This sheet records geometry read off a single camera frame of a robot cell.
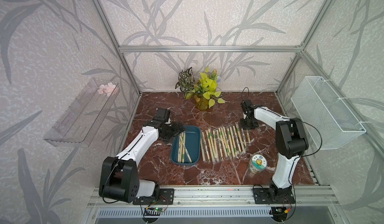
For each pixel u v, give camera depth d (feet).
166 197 2.39
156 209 2.31
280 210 2.43
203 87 3.09
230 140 3.07
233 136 3.15
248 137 3.15
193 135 3.10
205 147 2.99
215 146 2.99
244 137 3.14
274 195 2.15
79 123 2.24
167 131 2.37
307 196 2.48
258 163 2.52
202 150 2.93
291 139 1.70
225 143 3.04
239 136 3.15
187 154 2.85
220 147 2.99
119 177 1.37
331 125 1.93
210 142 3.06
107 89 2.52
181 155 2.85
